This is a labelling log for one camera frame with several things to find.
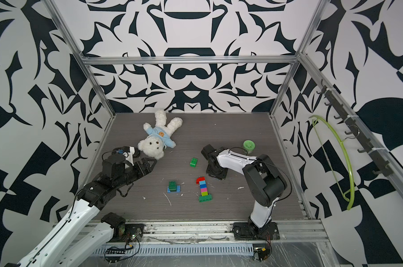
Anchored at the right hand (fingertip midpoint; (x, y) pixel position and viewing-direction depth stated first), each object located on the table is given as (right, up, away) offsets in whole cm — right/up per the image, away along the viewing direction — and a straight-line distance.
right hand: (213, 173), depth 93 cm
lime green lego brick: (-5, -8, -9) cm, 13 cm away
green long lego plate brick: (-6, -10, -10) cm, 16 cm away
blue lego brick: (-6, -6, -5) cm, 10 cm away
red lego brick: (-7, -2, -5) cm, 9 cm away
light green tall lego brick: (-11, +5, +2) cm, 12 cm away
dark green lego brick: (-21, -5, -5) cm, 23 cm away
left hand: (-29, +10, -17) cm, 35 cm away
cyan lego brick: (-6, -3, -6) cm, 9 cm away
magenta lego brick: (-5, -7, -7) cm, 11 cm away
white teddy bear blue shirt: (-32, +19, +1) cm, 37 cm away
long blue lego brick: (-18, -7, -8) cm, 21 cm away
